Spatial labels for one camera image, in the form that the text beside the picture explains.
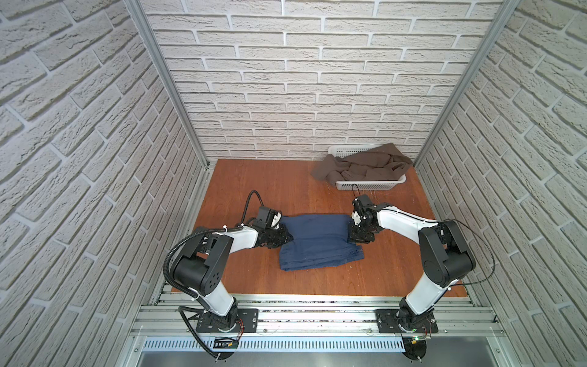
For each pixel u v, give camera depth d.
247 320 0.74
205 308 0.56
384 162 1.11
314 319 0.76
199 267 0.46
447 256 0.47
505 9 0.69
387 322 0.74
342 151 1.17
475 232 0.51
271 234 0.81
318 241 0.91
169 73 0.86
